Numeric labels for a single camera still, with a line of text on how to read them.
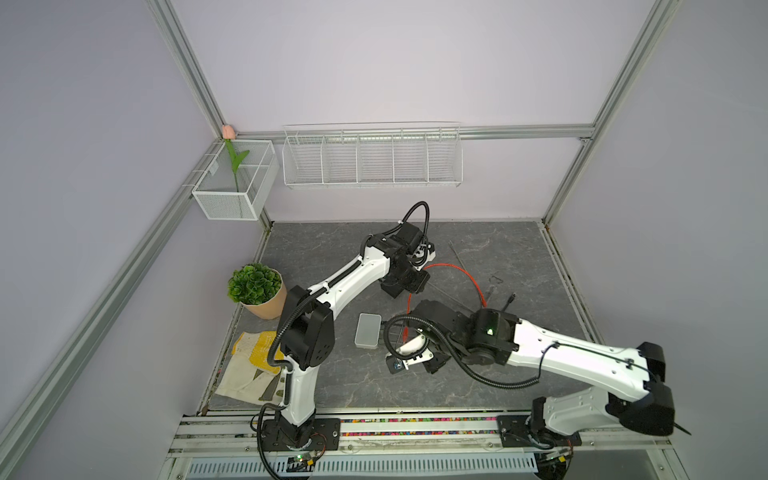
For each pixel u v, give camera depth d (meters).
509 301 0.99
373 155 0.98
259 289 0.85
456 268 1.08
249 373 0.83
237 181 0.89
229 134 0.90
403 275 0.74
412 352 0.57
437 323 0.48
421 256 0.77
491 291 0.99
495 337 0.45
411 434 0.75
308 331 0.50
